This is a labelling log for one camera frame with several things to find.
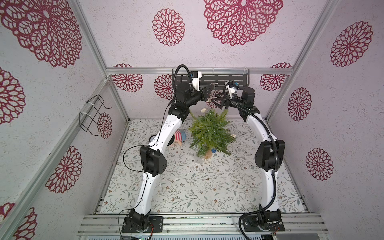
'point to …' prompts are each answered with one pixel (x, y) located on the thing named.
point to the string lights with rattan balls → (203, 110)
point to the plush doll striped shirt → (180, 136)
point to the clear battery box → (198, 160)
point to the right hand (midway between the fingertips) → (213, 95)
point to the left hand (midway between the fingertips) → (214, 86)
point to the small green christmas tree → (210, 133)
